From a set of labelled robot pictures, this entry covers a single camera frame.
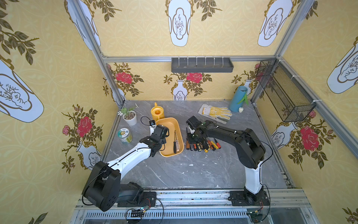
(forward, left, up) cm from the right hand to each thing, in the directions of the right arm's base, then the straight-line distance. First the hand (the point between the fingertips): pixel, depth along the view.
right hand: (192, 138), depth 95 cm
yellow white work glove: (+23, -21, -2) cm, 31 cm away
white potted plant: (+13, +46, +6) cm, 48 cm away
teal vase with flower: (+28, -33, +14) cm, 46 cm away
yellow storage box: (+7, +14, +7) cm, 17 cm away
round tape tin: (-4, +44, +6) cm, 45 cm away
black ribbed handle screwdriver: (-5, +11, 0) cm, 12 cm away
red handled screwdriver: (-3, -17, -2) cm, 18 cm away
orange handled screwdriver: (-7, -2, 0) cm, 7 cm away
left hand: (-3, +25, +8) cm, 26 cm away
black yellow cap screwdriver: (-6, -9, 0) cm, 11 cm away
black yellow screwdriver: (-5, -11, -1) cm, 12 cm away
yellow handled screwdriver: (-4, -15, -1) cm, 16 cm away
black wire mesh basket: (+6, -51, +30) cm, 59 cm away
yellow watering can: (+19, +27, +4) cm, 33 cm away
